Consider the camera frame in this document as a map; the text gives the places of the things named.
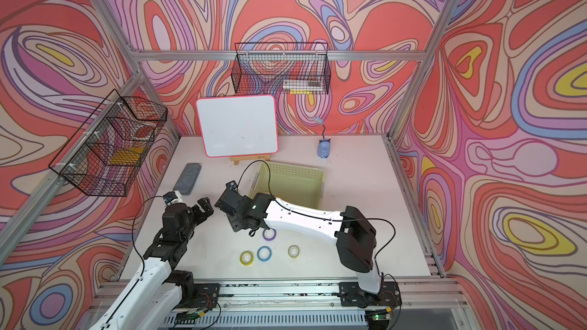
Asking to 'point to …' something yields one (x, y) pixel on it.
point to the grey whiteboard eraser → (187, 179)
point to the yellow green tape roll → (246, 258)
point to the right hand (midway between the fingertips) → (242, 220)
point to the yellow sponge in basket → (127, 156)
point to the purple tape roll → (269, 234)
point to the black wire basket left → (105, 154)
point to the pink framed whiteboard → (238, 126)
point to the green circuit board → (189, 315)
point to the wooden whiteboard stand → (253, 157)
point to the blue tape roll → (264, 253)
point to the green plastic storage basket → (293, 184)
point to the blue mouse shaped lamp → (324, 146)
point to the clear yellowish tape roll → (293, 251)
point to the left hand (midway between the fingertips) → (201, 204)
